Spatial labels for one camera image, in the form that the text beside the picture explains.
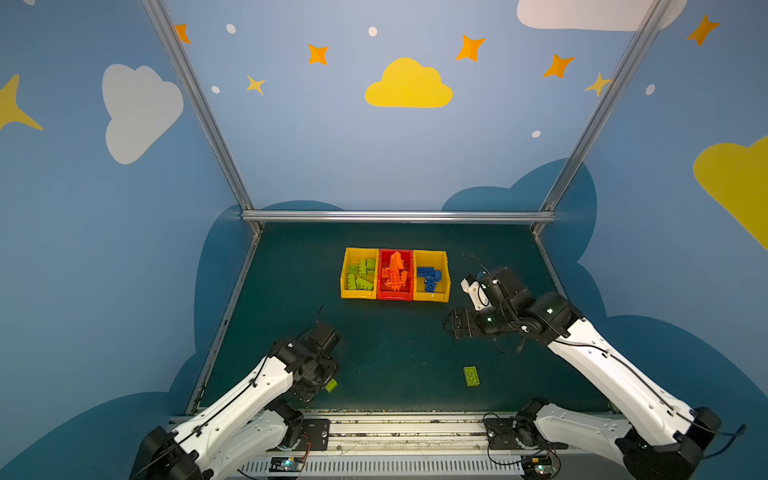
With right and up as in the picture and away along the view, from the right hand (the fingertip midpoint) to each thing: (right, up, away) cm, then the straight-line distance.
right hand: (460, 321), depth 72 cm
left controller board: (-42, -34, -1) cm, 54 cm away
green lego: (-25, +12, +33) cm, 43 cm away
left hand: (-31, -18, +6) cm, 37 cm away
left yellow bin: (-31, +16, +35) cm, 49 cm away
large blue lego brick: (-2, +10, +34) cm, 36 cm away
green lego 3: (+6, -18, +12) cm, 22 cm away
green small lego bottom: (-33, -19, +8) cm, 39 cm away
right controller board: (+20, -35, 0) cm, 40 cm away
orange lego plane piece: (-15, +9, +29) cm, 34 cm away
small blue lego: (-3, +6, +30) cm, 30 cm away
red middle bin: (-19, +14, +31) cm, 39 cm away
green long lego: (-26, +6, +29) cm, 40 cm away
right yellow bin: (0, +15, +29) cm, 33 cm away
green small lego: (-30, +7, +29) cm, 42 cm away
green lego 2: (-30, +12, +35) cm, 48 cm away
